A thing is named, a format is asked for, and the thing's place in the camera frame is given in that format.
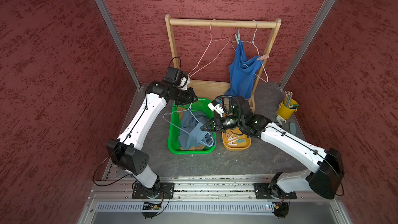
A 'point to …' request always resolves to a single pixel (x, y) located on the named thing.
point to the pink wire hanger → (206, 50)
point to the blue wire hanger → (186, 110)
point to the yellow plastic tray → (233, 139)
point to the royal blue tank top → (242, 72)
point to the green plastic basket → (173, 144)
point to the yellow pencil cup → (286, 108)
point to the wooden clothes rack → (205, 89)
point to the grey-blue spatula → (293, 128)
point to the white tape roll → (280, 120)
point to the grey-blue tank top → (191, 136)
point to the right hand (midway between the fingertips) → (202, 133)
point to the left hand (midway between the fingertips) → (194, 102)
